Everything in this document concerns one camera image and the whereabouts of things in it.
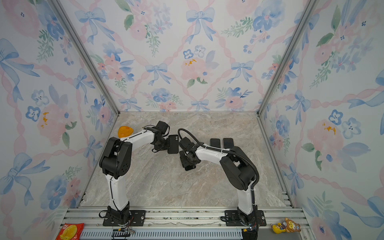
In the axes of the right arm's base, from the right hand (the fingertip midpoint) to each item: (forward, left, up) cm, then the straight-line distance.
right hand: (186, 160), depth 94 cm
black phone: (+13, -19, +1) cm, 23 cm away
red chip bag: (-38, +52, +2) cm, 64 cm away
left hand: (+10, +12, +1) cm, 15 cm away
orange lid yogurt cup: (+14, +40, +11) cm, 44 cm away
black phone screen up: (+14, -28, -1) cm, 31 cm away
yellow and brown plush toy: (-34, -49, +2) cm, 60 cm away
